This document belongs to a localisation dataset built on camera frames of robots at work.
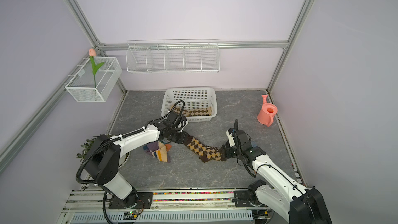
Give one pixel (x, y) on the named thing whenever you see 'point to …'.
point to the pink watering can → (267, 113)
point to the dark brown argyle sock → (205, 153)
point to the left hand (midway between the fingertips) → (185, 140)
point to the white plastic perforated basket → (190, 96)
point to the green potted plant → (87, 144)
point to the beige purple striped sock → (158, 150)
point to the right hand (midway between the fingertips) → (224, 148)
